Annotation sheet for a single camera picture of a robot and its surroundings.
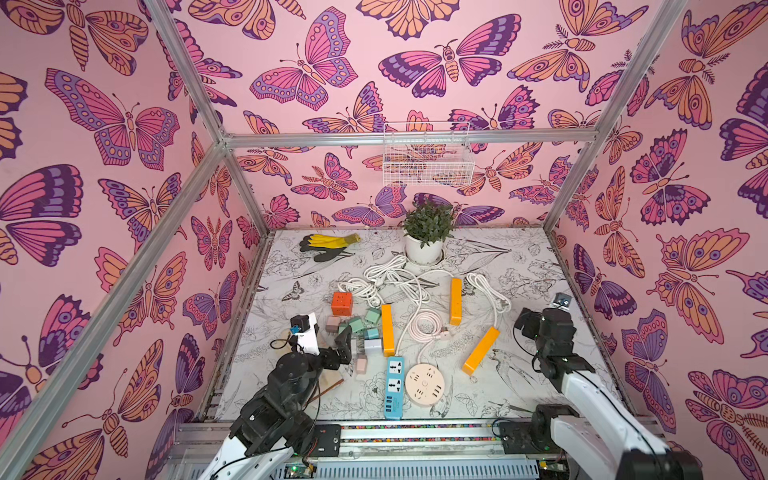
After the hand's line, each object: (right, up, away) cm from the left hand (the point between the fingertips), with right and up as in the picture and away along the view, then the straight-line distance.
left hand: (336, 325), depth 73 cm
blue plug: (+8, -6, +15) cm, 18 cm away
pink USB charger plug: (+5, -13, +10) cm, 18 cm away
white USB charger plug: (+8, -8, +13) cm, 17 cm away
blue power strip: (+14, -20, +6) cm, 25 cm away
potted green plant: (+24, +26, +21) cm, 41 cm away
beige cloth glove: (-4, -18, +12) cm, 22 cm away
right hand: (+55, 0, +13) cm, 57 cm away
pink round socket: (+23, -17, +7) cm, 29 cm away
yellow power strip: (+12, -1, +22) cm, 25 cm away
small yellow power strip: (+39, -11, +13) cm, 43 cm away
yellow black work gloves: (-9, +21, +40) cm, 46 cm away
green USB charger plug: (+3, -5, +19) cm, 20 cm away
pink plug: (-5, -4, +18) cm, 19 cm away
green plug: (+7, -2, +21) cm, 23 cm away
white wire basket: (+25, +49, +22) cm, 59 cm away
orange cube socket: (-2, +2, +21) cm, 22 cm away
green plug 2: (-2, -6, +21) cm, 22 cm away
